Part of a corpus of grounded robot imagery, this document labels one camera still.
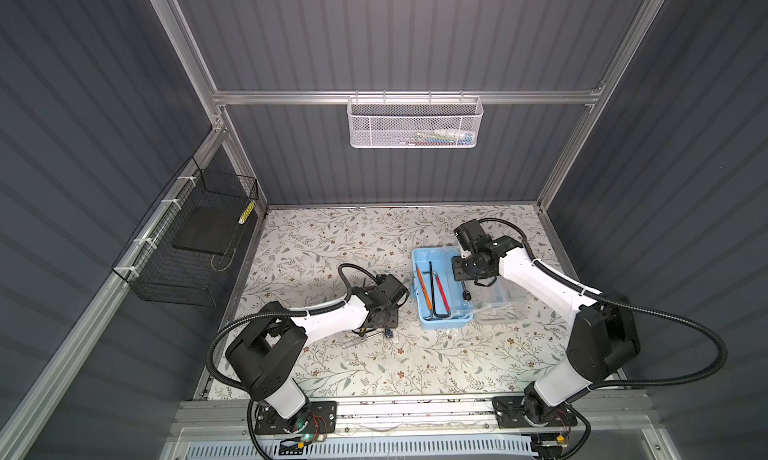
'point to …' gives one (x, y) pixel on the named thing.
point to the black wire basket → (183, 251)
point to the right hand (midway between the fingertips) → (464, 271)
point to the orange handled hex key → (424, 289)
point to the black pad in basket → (212, 229)
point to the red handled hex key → (442, 292)
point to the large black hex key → (433, 299)
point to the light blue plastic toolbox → (440, 301)
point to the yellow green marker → (247, 212)
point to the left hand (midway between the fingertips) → (391, 318)
